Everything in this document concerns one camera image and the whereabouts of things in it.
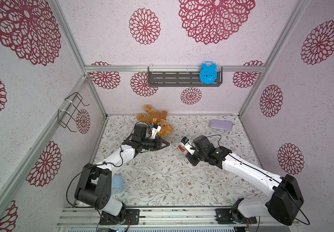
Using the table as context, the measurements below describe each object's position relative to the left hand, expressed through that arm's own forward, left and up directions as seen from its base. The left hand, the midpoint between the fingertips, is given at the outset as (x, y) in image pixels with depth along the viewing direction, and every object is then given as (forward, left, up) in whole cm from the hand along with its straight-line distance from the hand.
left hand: (169, 145), depth 81 cm
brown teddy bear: (+29, +12, -9) cm, 33 cm away
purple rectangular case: (+28, -41, -15) cm, 51 cm away
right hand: (-3, -10, -3) cm, 11 cm away
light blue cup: (-19, +27, -8) cm, 34 cm away
